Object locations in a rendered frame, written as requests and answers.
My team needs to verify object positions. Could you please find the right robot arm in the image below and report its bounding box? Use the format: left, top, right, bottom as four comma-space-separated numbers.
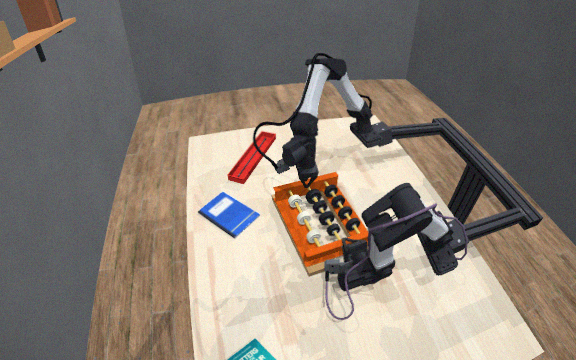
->
275, 58, 381, 174

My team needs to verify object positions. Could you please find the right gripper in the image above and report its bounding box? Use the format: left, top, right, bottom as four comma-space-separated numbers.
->
277, 153, 319, 188

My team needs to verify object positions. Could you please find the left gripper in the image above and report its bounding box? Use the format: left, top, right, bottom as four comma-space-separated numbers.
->
330, 237, 368, 274

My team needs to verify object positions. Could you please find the blue notebook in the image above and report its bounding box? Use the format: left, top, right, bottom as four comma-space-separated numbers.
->
198, 192, 260, 239

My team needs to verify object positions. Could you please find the teal paperback book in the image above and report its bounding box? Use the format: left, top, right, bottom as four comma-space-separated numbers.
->
227, 339, 276, 360

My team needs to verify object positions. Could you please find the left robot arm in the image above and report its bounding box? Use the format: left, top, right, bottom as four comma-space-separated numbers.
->
346, 183, 458, 290

